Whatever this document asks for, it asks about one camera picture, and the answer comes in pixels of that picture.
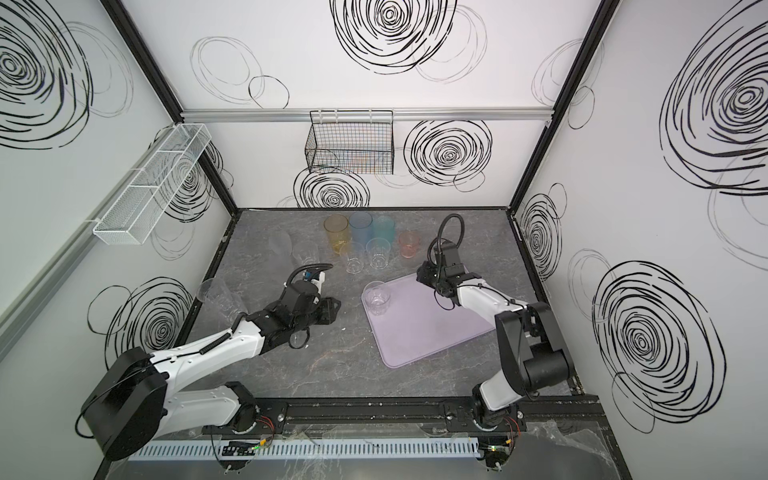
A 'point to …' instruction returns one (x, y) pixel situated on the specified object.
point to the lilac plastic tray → (419, 322)
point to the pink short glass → (409, 242)
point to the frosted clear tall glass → (280, 257)
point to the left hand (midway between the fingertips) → (340, 303)
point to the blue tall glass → (362, 232)
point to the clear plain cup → (215, 298)
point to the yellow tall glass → (337, 226)
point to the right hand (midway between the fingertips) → (418, 272)
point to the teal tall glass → (384, 227)
